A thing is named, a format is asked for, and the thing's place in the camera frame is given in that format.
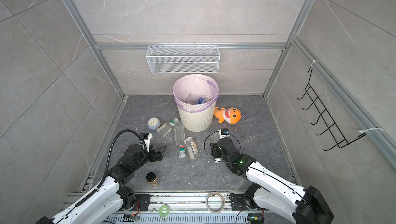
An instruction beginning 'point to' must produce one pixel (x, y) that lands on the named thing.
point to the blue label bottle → (200, 100)
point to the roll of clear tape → (215, 202)
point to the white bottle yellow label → (192, 99)
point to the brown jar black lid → (152, 179)
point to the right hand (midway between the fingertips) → (215, 143)
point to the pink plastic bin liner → (198, 85)
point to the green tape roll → (164, 210)
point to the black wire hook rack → (317, 106)
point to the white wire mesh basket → (182, 59)
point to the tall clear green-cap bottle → (180, 139)
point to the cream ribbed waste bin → (198, 122)
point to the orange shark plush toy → (231, 115)
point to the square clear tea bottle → (192, 148)
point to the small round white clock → (152, 123)
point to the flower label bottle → (165, 128)
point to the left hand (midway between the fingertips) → (159, 142)
